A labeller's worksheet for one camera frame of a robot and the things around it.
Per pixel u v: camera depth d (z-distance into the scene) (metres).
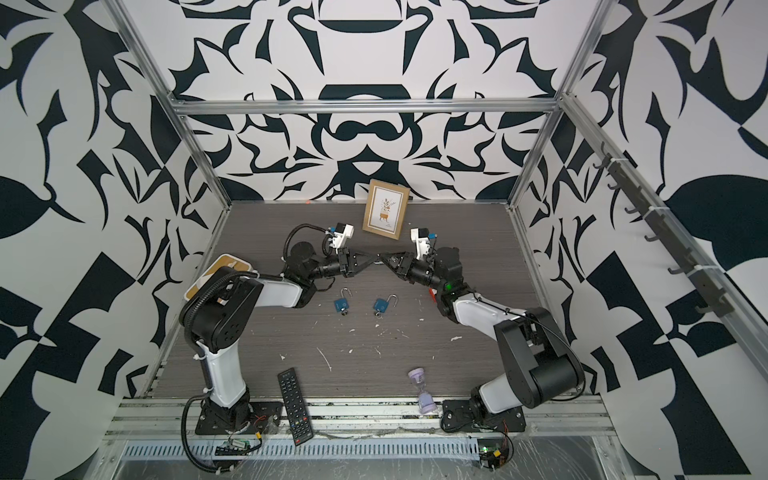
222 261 0.97
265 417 0.74
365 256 0.81
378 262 0.81
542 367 0.44
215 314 0.52
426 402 0.74
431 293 0.96
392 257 0.81
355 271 0.79
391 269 0.78
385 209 1.07
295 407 0.75
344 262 0.76
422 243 0.79
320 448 0.71
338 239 0.82
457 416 0.74
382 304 0.93
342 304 0.93
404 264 0.74
